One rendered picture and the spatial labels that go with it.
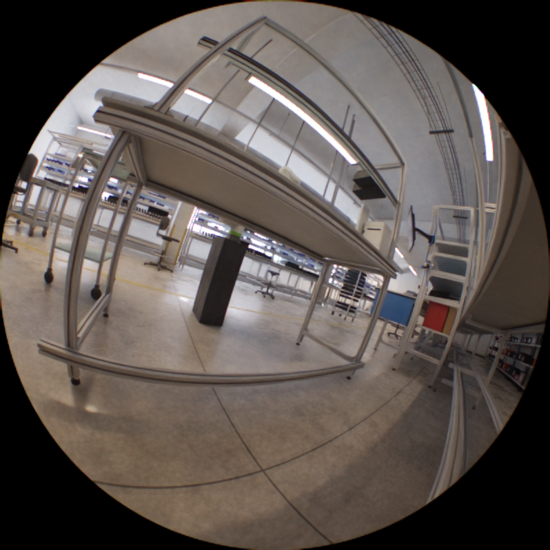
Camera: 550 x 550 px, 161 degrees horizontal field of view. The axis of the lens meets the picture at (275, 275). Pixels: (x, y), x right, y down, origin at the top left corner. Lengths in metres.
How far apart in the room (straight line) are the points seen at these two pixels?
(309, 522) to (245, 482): 0.25
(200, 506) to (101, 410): 0.46
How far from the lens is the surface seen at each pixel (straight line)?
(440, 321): 2.60
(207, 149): 0.67
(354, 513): 0.84
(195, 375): 0.80
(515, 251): 0.68
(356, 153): 1.27
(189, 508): 0.68
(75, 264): 0.71
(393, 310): 2.70
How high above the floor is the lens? 0.65
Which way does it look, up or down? 1 degrees down
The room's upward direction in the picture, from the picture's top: 19 degrees clockwise
